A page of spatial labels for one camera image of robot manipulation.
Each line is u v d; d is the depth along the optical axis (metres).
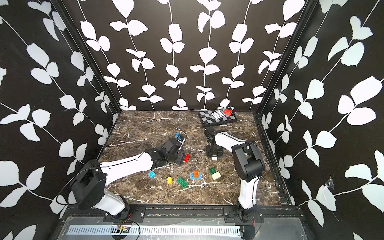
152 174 0.86
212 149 0.84
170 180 0.84
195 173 0.89
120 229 0.71
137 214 0.74
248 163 0.51
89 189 0.43
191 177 0.86
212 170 0.88
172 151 0.66
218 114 1.14
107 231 0.70
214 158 0.93
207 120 1.11
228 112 1.17
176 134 1.04
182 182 0.85
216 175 0.87
